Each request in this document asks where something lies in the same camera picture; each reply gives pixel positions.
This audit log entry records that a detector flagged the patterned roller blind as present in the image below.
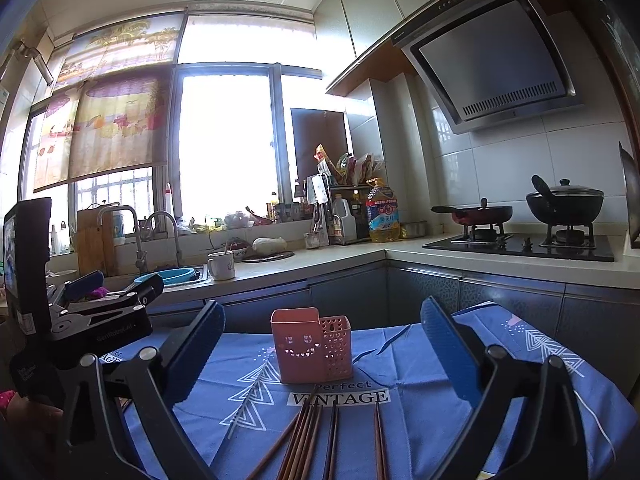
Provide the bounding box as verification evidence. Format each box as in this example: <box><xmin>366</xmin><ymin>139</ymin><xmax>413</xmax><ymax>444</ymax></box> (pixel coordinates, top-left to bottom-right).
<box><xmin>20</xmin><ymin>13</ymin><xmax>186</xmax><ymax>195</ymax></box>

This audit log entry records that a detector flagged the pink perforated utensil holder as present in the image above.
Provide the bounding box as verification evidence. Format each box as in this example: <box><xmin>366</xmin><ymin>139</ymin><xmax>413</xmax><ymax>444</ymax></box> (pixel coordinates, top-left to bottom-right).
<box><xmin>270</xmin><ymin>307</ymin><xmax>352</xmax><ymax>385</ymax></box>

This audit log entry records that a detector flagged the blue plastic basin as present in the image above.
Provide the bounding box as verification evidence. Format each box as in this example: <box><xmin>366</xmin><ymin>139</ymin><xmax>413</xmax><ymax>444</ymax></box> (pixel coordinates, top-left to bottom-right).
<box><xmin>134</xmin><ymin>268</ymin><xmax>196</xmax><ymax>286</ymax></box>

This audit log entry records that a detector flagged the white mug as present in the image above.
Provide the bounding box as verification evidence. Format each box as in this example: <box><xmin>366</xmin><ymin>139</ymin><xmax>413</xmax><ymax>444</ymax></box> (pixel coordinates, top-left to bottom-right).
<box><xmin>207</xmin><ymin>250</ymin><xmax>235</xmax><ymax>282</ymax></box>

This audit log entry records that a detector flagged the left steel faucet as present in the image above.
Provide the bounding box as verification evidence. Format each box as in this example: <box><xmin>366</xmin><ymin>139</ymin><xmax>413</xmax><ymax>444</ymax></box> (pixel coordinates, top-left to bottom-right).
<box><xmin>96</xmin><ymin>204</ymin><xmax>148</xmax><ymax>275</ymax></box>

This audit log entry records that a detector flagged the magenta cloth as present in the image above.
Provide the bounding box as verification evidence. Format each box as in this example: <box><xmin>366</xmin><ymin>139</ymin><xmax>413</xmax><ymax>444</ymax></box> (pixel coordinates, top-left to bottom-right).
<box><xmin>82</xmin><ymin>286</ymin><xmax>110</xmax><ymax>301</ymax></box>

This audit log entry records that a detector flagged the white ceramic dish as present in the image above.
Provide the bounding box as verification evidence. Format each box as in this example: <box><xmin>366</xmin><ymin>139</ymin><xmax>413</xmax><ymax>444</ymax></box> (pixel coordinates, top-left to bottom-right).
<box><xmin>252</xmin><ymin>237</ymin><xmax>288</xmax><ymax>257</ymax></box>

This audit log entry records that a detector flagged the white cable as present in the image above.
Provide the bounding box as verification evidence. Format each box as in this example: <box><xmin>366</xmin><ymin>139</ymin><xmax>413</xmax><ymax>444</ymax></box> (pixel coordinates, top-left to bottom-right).
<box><xmin>574</xmin><ymin>391</ymin><xmax>618</xmax><ymax>466</ymax></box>

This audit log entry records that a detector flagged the red frying pan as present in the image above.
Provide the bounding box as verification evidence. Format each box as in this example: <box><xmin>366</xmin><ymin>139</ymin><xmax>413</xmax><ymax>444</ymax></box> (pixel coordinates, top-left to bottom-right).
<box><xmin>431</xmin><ymin>198</ymin><xmax>513</xmax><ymax>226</ymax></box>

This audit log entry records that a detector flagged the black spice rack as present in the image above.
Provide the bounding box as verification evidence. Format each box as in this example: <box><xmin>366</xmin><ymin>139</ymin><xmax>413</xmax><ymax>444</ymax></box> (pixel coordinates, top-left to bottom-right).
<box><xmin>328</xmin><ymin>185</ymin><xmax>370</xmax><ymax>245</ymax></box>

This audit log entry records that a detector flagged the dark chopstick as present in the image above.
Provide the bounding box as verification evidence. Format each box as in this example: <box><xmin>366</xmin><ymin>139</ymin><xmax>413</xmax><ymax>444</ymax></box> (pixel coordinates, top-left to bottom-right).
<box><xmin>322</xmin><ymin>401</ymin><xmax>337</xmax><ymax>480</ymax></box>
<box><xmin>326</xmin><ymin>404</ymin><xmax>340</xmax><ymax>480</ymax></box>

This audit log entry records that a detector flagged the white jug bottle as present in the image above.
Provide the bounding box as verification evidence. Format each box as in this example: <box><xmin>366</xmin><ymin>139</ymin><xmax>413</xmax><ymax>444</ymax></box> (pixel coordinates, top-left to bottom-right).
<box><xmin>332</xmin><ymin>194</ymin><xmax>357</xmax><ymax>245</ymax></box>

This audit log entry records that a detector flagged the brown cardboard panel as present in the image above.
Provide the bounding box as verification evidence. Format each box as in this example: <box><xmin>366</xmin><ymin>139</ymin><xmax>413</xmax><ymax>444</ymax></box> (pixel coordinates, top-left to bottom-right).
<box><xmin>291</xmin><ymin>107</ymin><xmax>348</xmax><ymax>183</ymax></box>

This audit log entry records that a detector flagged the steel faucet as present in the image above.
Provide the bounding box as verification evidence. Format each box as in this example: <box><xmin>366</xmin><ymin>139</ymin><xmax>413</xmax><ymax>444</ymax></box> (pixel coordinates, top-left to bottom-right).
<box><xmin>144</xmin><ymin>210</ymin><xmax>184</xmax><ymax>268</ymax></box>
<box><xmin>96</xmin><ymin>204</ymin><xmax>148</xmax><ymax>275</ymax></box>

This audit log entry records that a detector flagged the reddish chopstick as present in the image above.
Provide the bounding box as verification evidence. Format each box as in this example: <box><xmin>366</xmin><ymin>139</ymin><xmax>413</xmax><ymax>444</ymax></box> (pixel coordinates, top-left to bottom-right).
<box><xmin>374</xmin><ymin>404</ymin><xmax>388</xmax><ymax>480</ymax></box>
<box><xmin>373</xmin><ymin>403</ymin><xmax>386</xmax><ymax>480</ymax></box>

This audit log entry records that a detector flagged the left hand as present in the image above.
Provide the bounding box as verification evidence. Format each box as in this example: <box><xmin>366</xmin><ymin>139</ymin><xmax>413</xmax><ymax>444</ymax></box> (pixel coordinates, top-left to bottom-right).
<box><xmin>1</xmin><ymin>390</ymin><xmax>63</xmax><ymax>437</ymax></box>

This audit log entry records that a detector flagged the steel range hood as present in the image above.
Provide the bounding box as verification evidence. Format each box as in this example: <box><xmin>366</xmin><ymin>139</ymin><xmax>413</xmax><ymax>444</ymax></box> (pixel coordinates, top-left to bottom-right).
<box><xmin>392</xmin><ymin>0</ymin><xmax>580</xmax><ymax>134</ymax></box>

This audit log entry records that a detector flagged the right steel faucet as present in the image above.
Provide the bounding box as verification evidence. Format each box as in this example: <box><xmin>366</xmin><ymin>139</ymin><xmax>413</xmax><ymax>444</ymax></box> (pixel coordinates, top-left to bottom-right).
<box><xmin>144</xmin><ymin>210</ymin><xmax>184</xmax><ymax>268</ymax></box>

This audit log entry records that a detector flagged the slanted brown chopstick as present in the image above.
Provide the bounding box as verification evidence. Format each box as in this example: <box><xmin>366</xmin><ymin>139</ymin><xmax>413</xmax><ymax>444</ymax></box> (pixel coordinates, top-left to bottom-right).
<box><xmin>246</xmin><ymin>418</ymin><xmax>297</xmax><ymax>480</ymax></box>

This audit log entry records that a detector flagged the brown chopstick bundle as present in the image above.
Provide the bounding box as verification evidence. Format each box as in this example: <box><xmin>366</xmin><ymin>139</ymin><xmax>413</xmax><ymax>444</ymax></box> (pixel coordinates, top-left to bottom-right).
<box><xmin>299</xmin><ymin>406</ymin><xmax>323</xmax><ymax>480</ymax></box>
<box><xmin>282</xmin><ymin>402</ymin><xmax>312</xmax><ymax>479</ymax></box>
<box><xmin>290</xmin><ymin>405</ymin><xmax>319</xmax><ymax>479</ymax></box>
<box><xmin>277</xmin><ymin>399</ymin><xmax>309</xmax><ymax>480</ymax></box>

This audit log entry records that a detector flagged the yellow cooking oil bottle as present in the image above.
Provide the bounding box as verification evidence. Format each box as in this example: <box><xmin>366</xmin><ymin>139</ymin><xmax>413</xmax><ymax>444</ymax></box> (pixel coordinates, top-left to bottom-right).
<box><xmin>366</xmin><ymin>178</ymin><xmax>401</xmax><ymax>243</ymax></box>

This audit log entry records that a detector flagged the black gas stove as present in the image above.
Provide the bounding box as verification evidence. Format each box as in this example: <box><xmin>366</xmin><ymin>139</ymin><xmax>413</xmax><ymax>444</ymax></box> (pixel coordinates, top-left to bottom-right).
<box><xmin>424</xmin><ymin>224</ymin><xmax>615</xmax><ymax>262</ymax></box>

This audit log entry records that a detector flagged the wooden cutting board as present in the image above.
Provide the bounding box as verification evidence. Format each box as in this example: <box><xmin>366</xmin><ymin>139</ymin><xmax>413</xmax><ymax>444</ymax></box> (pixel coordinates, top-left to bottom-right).
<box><xmin>74</xmin><ymin>205</ymin><xmax>117</xmax><ymax>278</ymax></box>

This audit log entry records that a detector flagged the blue patterned tablecloth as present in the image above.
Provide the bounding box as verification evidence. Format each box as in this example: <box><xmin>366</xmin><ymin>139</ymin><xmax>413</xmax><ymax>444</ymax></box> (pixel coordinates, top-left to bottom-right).
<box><xmin>98</xmin><ymin>300</ymin><xmax>639</xmax><ymax>480</ymax></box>

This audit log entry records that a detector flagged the black wok with lid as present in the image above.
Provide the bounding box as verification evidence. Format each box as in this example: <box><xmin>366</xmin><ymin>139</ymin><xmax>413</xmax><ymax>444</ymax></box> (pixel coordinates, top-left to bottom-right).
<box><xmin>526</xmin><ymin>174</ymin><xmax>604</xmax><ymax>226</ymax></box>

